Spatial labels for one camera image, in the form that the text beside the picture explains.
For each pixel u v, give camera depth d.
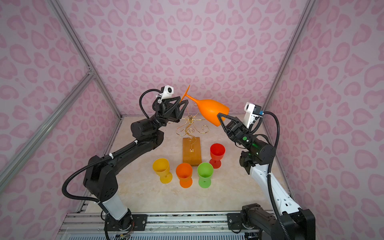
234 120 0.51
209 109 0.52
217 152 0.86
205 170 0.79
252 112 0.50
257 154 0.48
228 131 0.52
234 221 0.74
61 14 0.71
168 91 0.57
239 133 0.49
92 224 0.75
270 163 0.52
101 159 0.47
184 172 0.77
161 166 0.82
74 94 0.77
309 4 0.69
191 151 0.98
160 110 0.52
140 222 0.73
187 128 0.81
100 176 0.46
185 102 0.53
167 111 0.51
